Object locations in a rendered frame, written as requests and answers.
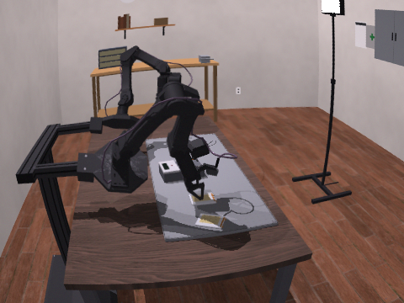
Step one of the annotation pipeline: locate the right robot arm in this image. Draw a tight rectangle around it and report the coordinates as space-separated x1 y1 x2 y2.
111 81 210 188

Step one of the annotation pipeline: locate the white gel cassette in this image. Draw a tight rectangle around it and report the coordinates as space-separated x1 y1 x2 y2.
195 214 226 229

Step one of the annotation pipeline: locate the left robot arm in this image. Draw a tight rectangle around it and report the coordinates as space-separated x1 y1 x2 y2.
117 45 182 115

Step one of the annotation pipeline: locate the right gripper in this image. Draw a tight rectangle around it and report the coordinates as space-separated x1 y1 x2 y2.
179 161 216 200

